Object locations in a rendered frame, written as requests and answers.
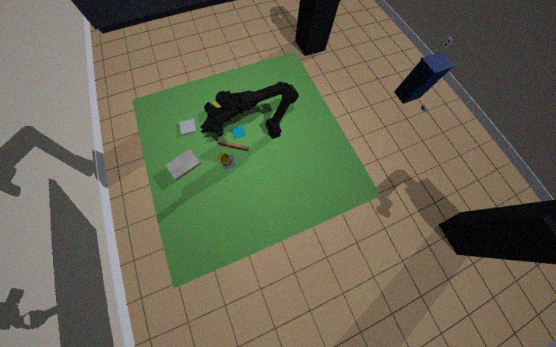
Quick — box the olive-yellow cup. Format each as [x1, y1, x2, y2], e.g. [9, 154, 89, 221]
[219, 153, 231, 166]

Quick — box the brown rectangular bar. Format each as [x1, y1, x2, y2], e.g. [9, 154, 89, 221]
[217, 140, 248, 151]

